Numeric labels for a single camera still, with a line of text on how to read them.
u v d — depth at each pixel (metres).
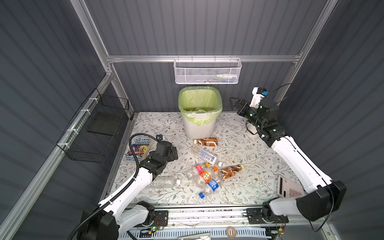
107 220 0.39
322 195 0.39
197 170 0.85
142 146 0.98
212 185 0.79
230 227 0.71
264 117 0.55
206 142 0.98
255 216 0.73
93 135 0.72
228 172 0.84
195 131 1.01
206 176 0.82
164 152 0.62
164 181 0.86
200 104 1.04
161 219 0.72
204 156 0.90
